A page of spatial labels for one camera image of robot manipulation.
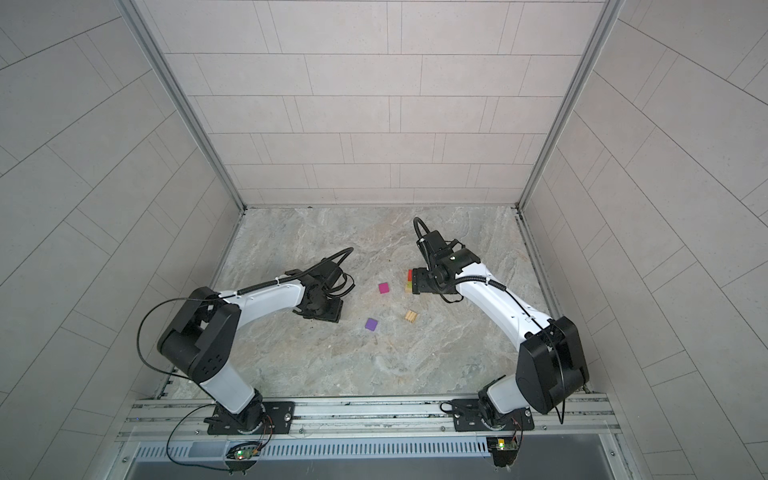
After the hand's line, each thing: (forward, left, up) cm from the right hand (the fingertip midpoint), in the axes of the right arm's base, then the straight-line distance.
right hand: (424, 285), depth 84 cm
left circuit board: (-35, +43, -6) cm, 56 cm away
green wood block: (+5, +3, -8) cm, 10 cm away
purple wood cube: (-6, +16, -10) cm, 20 cm away
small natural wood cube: (-5, +4, -9) cm, 11 cm away
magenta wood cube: (+6, +12, -10) cm, 16 cm away
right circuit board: (-36, -15, -13) cm, 41 cm away
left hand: (-1, +25, -11) cm, 27 cm away
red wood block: (+9, +3, -9) cm, 13 cm away
